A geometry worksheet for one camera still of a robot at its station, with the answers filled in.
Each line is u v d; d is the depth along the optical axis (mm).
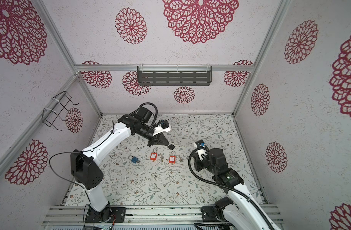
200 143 638
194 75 942
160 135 690
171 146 745
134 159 937
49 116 725
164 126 657
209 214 730
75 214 749
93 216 740
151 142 675
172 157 941
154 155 948
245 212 463
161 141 751
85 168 451
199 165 662
